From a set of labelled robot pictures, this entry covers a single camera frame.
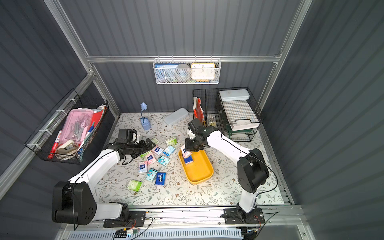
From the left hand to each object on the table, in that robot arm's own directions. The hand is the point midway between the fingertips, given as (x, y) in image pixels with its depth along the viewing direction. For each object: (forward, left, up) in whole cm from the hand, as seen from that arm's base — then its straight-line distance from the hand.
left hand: (149, 148), depth 86 cm
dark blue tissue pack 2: (-15, -7, -10) cm, 19 cm away
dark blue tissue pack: (-4, -23, -8) cm, 24 cm away
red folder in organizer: (+40, -29, -9) cm, 50 cm away
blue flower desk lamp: (+24, +8, -5) cm, 26 cm away
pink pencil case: (+1, +31, +19) cm, 37 cm away
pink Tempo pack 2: (-2, +1, -10) cm, 10 cm away
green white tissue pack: (+10, -11, -8) cm, 17 cm away
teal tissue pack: (-12, -1, -10) cm, 16 cm away
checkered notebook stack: (+21, -56, +8) cm, 60 cm away
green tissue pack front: (-18, +7, -10) cm, 22 cm away
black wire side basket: (-11, +37, +23) cm, 45 cm away
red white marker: (-13, +35, +19) cm, 42 cm away
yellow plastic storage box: (-8, -30, -13) cm, 34 cm away
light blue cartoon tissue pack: (+4, -10, -10) cm, 14 cm away
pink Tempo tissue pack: (-7, +5, -9) cm, 13 cm away
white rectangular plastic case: (+35, -12, -10) cm, 39 cm away
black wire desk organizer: (+38, -43, -11) cm, 58 cm away
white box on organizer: (+33, -53, +12) cm, 64 cm away
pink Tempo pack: (+4, -2, -9) cm, 11 cm away
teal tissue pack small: (-3, -7, -9) cm, 12 cm away
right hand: (-1, -23, +1) cm, 23 cm away
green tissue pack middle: (0, +7, -9) cm, 12 cm away
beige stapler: (-12, +28, +19) cm, 36 cm away
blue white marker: (-12, +23, +19) cm, 32 cm away
